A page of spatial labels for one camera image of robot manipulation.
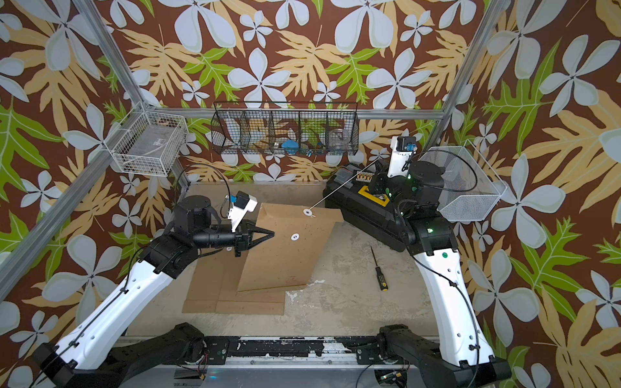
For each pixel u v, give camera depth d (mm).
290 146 934
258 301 848
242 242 539
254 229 590
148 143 857
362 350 736
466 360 358
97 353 392
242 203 539
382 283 862
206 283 861
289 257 666
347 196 934
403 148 490
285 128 965
